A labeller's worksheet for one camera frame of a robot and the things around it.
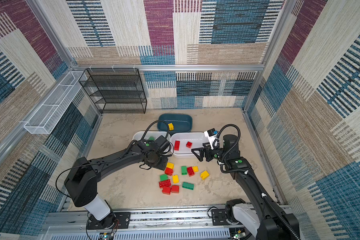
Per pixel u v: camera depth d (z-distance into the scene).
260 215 0.42
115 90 1.10
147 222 0.73
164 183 0.85
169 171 0.86
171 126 1.08
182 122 1.12
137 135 0.99
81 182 0.44
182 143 1.02
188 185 0.82
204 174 0.85
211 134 0.69
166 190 0.81
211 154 0.69
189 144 0.99
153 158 0.63
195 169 0.89
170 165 0.88
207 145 0.76
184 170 0.88
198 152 0.70
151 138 1.00
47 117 0.72
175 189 0.83
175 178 0.86
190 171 0.88
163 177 0.87
